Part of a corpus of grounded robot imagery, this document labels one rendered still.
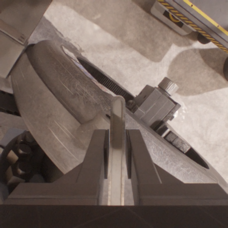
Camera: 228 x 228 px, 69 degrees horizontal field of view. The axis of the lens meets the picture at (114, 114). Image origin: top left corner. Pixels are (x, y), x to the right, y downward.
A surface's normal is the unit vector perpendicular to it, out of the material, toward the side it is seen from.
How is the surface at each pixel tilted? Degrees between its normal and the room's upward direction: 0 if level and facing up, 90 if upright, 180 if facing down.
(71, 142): 26
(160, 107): 4
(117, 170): 5
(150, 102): 4
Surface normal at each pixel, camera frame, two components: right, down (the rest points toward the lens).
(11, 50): 0.34, 0.50
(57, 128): -0.34, -0.05
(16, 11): 0.05, 0.30
